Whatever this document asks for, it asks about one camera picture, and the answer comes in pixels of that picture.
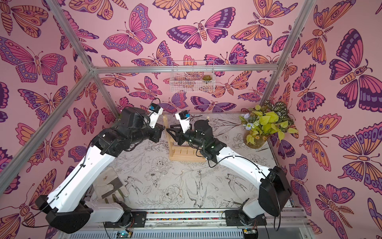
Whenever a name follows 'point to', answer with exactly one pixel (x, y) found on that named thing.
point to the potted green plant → (269, 118)
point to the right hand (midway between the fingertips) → (170, 126)
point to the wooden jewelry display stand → (183, 152)
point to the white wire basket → (192, 76)
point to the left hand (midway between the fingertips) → (166, 126)
